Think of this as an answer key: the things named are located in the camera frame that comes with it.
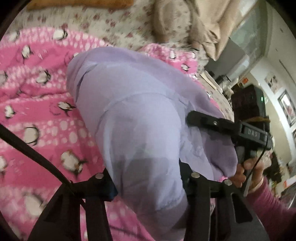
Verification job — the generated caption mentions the lavender zip jacket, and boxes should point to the lavender zip jacket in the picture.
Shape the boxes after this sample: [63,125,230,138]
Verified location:
[67,47,238,240]

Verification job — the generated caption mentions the pink sleeved forearm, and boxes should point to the pink sleeved forearm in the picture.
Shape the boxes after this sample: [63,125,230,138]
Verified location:
[246,178,295,240]

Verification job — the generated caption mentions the person right hand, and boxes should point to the person right hand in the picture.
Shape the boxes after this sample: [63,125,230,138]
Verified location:
[229,151,271,194]

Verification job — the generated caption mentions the beige garment pile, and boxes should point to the beige garment pile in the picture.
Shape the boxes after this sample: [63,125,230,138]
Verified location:
[152,1,240,61]

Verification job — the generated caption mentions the floral bed sheet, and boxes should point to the floral bed sheet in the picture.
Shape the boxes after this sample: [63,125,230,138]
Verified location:
[6,1,233,119]

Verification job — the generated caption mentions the pink penguin quilt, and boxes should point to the pink penguin quilt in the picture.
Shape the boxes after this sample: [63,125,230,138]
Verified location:
[0,26,230,241]

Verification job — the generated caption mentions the orange patchwork cushion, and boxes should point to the orange patchwork cushion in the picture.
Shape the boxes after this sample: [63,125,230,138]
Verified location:
[27,0,134,10]

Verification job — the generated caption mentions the framed wall picture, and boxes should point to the framed wall picture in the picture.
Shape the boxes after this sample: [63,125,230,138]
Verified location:
[278,90,295,127]

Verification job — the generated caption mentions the black cable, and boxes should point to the black cable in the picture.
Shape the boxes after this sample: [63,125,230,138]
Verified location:
[0,123,88,209]

